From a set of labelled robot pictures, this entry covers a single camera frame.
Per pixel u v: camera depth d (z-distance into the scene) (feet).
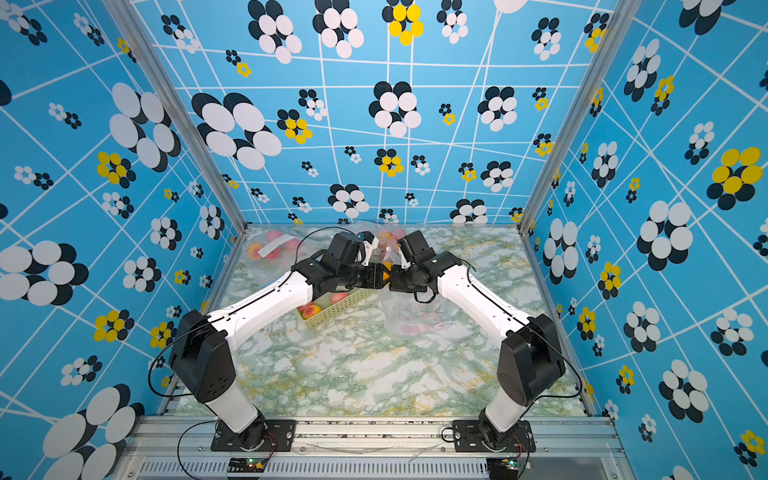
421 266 2.05
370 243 2.51
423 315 3.15
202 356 1.44
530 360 1.42
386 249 2.82
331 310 2.98
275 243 3.25
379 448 2.37
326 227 2.44
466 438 2.38
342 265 2.11
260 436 2.25
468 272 1.83
